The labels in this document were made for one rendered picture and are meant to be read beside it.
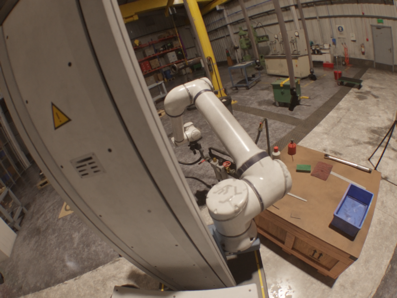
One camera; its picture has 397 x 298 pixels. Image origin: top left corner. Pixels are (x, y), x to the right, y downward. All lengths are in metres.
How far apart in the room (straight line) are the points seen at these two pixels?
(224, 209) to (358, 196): 1.02
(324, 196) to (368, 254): 0.76
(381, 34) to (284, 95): 7.74
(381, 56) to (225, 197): 10.26
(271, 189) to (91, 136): 0.56
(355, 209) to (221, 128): 1.04
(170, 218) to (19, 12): 0.56
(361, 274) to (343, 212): 0.65
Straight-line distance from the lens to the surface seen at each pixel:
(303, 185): 1.38
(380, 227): 1.97
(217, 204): 0.58
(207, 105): 0.83
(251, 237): 0.77
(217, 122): 0.77
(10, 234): 4.98
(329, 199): 1.32
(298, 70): 6.38
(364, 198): 1.35
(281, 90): 3.85
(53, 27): 0.35
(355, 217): 1.29
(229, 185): 0.62
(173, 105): 0.91
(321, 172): 1.49
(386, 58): 10.46
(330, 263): 1.39
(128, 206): 0.41
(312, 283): 1.53
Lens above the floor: 1.46
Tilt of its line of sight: 29 degrees down
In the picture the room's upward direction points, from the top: 19 degrees counter-clockwise
